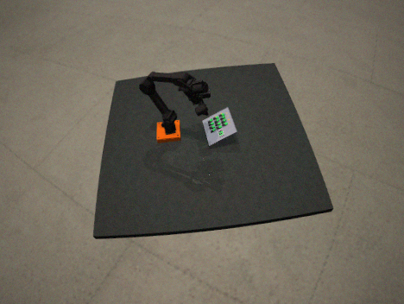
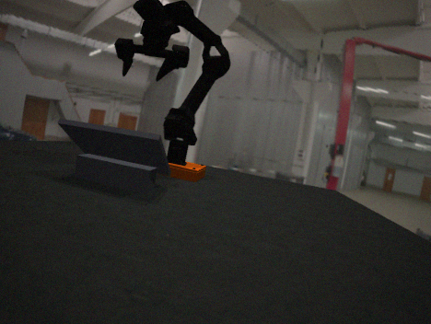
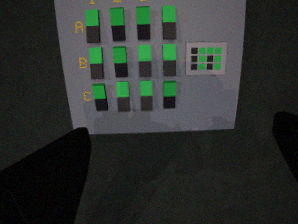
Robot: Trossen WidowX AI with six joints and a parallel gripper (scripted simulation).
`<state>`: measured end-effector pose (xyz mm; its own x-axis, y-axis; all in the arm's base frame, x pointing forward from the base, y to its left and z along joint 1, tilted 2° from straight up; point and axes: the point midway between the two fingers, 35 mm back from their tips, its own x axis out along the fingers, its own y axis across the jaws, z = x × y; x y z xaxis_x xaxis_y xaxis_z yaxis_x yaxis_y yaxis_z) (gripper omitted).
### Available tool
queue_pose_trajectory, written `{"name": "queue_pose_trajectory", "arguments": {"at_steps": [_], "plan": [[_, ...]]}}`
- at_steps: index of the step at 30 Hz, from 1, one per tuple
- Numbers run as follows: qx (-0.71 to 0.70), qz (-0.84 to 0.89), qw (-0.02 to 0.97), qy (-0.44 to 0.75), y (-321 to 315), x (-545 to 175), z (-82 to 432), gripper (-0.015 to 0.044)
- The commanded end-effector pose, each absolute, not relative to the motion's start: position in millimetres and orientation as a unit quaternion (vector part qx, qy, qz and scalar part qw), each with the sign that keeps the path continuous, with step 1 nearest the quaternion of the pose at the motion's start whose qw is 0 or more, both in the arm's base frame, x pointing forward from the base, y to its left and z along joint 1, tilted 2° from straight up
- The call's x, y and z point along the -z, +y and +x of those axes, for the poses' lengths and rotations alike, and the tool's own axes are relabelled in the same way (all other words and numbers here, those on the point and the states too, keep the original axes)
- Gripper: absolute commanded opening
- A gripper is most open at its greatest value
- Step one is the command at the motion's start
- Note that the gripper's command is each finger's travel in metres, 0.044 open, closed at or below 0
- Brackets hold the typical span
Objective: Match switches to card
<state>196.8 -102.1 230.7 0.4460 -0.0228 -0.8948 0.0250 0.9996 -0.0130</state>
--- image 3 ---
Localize grey switch panel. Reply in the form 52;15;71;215
53;0;246;135

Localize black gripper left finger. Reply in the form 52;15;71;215
0;127;92;224

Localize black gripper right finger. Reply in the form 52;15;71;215
271;112;298;181

